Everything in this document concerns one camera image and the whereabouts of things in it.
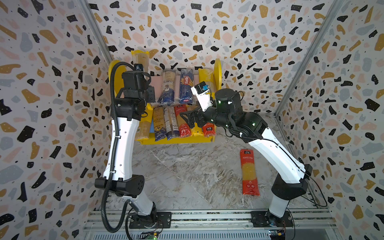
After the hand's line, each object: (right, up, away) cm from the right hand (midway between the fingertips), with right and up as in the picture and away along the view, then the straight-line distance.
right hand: (186, 104), depth 56 cm
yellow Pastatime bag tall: (+3, -11, +33) cm, 35 cm away
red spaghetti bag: (-4, -10, +32) cm, 33 cm away
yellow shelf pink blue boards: (-28, -11, +32) cm, 44 cm away
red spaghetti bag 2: (+33, -38, +30) cm, 59 cm away
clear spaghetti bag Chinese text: (-19, -10, +33) cm, 40 cm away
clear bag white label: (-13, -5, +36) cm, 39 cm away
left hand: (-20, +10, +9) cm, 24 cm away
